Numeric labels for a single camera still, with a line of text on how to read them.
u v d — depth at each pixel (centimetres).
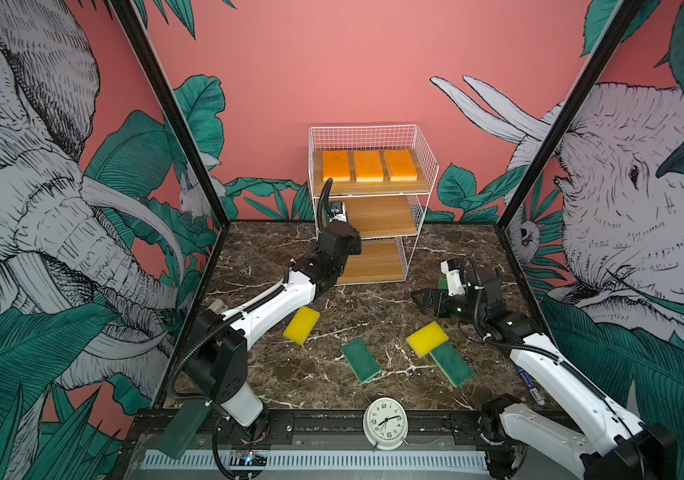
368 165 76
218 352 44
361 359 84
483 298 58
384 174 73
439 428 75
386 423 72
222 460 70
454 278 71
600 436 41
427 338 89
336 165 75
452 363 84
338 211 70
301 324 92
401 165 76
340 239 60
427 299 69
